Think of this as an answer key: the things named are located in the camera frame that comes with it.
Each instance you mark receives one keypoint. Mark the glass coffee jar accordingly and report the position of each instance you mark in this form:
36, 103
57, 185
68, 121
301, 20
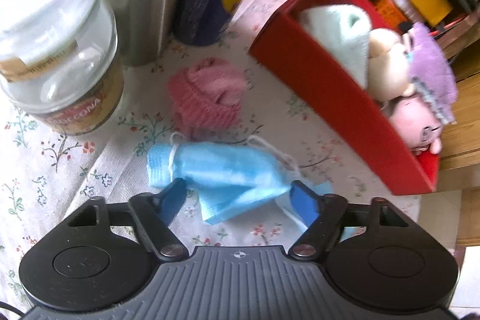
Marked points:
58, 61

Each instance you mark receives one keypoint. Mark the pink pig plush toy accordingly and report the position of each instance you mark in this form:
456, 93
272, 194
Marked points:
416, 124

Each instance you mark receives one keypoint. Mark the purple quilted cloth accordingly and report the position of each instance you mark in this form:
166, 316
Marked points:
431, 74

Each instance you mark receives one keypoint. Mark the blue face mask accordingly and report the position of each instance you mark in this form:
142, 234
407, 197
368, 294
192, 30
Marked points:
230, 179

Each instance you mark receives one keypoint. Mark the beige plush toy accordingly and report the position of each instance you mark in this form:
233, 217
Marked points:
388, 67

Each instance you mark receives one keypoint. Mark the pink knitted sock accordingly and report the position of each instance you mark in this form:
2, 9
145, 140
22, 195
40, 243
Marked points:
207, 95

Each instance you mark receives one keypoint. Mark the wooden wardrobe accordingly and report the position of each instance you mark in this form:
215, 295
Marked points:
459, 161

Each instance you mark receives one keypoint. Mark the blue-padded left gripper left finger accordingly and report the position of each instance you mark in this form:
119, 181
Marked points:
153, 213

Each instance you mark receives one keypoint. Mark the red cardboard box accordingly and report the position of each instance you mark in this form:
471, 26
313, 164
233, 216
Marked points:
303, 65

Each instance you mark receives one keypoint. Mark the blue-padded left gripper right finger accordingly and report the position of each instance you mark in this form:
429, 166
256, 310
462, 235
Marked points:
323, 217

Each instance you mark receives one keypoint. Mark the orange plastic basket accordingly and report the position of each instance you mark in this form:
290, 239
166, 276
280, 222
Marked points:
393, 15

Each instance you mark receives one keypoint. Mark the light green towel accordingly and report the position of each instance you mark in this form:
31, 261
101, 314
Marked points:
343, 31

